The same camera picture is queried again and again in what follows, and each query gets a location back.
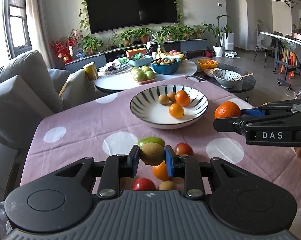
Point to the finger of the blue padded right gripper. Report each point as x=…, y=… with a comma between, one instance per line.
x=256, y=112

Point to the banana bunch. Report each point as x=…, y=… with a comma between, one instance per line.
x=161, y=53

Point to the green mango right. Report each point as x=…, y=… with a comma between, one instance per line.
x=156, y=140

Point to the round white coffee table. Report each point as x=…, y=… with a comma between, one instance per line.
x=124, y=81

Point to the kiwi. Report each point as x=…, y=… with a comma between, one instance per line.
x=163, y=99
x=167, y=185
x=171, y=96
x=152, y=154

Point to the grey cushion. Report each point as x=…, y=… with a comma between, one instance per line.
x=73, y=88

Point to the yellow tray of oranges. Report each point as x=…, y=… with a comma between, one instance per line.
x=207, y=64

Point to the purple dotted tablecloth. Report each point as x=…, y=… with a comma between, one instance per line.
x=106, y=126

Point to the grey sofa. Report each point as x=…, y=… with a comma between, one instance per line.
x=27, y=96

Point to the plate of green fruits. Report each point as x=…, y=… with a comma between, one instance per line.
x=143, y=74

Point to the red tomato front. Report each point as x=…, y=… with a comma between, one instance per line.
x=144, y=184

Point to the small orange in bowl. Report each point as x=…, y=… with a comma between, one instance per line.
x=176, y=111

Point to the red flower decoration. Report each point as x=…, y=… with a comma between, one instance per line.
x=63, y=49

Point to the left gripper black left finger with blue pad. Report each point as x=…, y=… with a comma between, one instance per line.
x=113, y=169

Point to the kiwi beside large orange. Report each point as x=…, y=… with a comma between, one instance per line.
x=167, y=185

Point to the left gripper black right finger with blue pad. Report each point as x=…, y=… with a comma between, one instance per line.
x=190, y=170

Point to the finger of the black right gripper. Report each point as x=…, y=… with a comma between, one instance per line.
x=235, y=124

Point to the small striped bowl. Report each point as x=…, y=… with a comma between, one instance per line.
x=227, y=78

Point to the blue bowl of kiwis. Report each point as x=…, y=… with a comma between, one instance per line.
x=165, y=66

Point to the yellow cup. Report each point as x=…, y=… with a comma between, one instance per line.
x=91, y=71

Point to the kiwi in bowl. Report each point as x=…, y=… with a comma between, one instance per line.
x=171, y=96

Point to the dark red tomato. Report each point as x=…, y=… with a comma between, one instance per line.
x=183, y=149

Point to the white potted tall plant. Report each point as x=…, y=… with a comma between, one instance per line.
x=218, y=33

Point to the dining table with cover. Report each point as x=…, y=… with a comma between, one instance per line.
x=287, y=55

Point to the large orange with stem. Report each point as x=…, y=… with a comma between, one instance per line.
x=182, y=98

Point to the white striped ceramic bowl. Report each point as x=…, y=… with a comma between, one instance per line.
x=146, y=107

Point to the black television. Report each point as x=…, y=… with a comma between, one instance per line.
x=106, y=15

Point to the potted plant left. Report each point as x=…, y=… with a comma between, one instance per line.
x=90, y=45

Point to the teal box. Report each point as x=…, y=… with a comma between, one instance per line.
x=144, y=60

